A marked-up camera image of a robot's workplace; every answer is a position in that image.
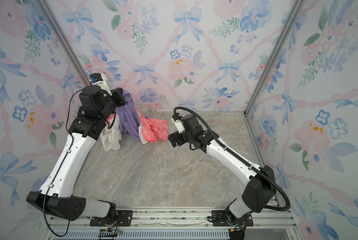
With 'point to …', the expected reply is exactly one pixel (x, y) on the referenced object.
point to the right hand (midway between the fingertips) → (175, 132)
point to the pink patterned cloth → (152, 129)
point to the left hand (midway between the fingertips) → (122, 86)
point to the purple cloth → (129, 117)
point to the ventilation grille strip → (146, 234)
